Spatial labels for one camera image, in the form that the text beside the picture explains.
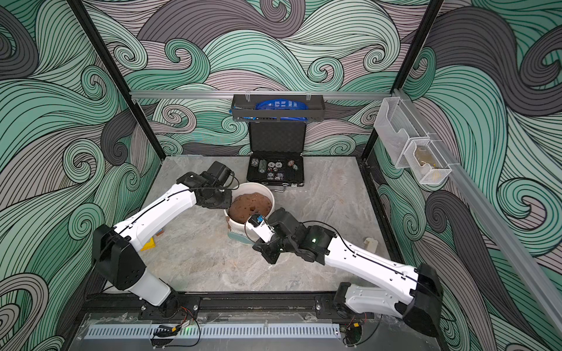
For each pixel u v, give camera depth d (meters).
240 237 0.69
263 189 0.88
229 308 0.74
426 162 0.66
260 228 0.59
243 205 0.88
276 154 1.17
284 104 0.92
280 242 0.58
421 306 0.37
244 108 0.92
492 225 0.50
